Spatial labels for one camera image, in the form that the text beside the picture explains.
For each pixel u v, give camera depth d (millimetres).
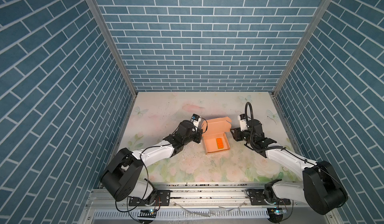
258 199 734
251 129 671
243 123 776
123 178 423
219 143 915
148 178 619
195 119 751
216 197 753
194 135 737
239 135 792
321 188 417
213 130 865
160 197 737
